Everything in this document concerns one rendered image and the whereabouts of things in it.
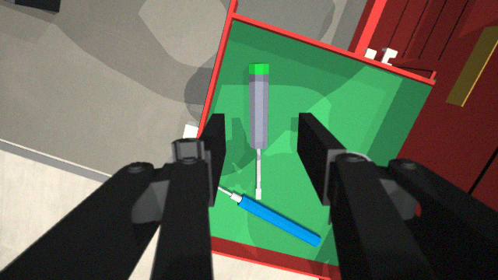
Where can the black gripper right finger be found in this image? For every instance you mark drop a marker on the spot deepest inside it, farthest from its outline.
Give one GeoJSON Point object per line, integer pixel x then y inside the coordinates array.
{"type": "Point", "coordinates": [375, 209]}

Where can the red box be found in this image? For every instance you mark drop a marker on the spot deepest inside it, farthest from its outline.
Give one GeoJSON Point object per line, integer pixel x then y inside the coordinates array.
{"type": "Point", "coordinates": [367, 105]}

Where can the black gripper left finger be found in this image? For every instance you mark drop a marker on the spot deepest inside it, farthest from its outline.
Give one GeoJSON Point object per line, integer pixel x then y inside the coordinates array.
{"type": "Point", "coordinates": [96, 240]}

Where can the blue-handled deburring tool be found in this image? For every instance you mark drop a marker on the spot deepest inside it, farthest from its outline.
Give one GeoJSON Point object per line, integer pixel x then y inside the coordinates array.
{"type": "Point", "coordinates": [275, 218]}

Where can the grey screwdriver with green band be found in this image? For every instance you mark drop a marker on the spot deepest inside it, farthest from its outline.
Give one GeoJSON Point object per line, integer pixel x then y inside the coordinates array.
{"type": "Point", "coordinates": [258, 101]}

